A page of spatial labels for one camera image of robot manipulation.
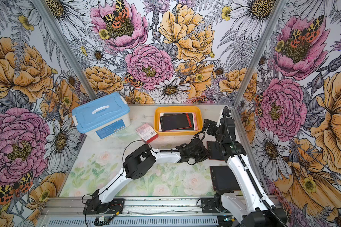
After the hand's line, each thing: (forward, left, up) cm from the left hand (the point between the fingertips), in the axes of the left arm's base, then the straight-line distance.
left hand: (211, 158), depth 90 cm
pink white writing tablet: (+34, +8, 0) cm, 35 cm away
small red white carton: (+18, +42, +2) cm, 46 cm away
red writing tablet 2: (+2, -2, +1) cm, 3 cm away
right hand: (+9, +3, +22) cm, 24 cm away
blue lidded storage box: (+23, +69, +15) cm, 74 cm away
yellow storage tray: (+38, +35, +4) cm, 52 cm away
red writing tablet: (+29, +22, 0) cm, 37 cm away
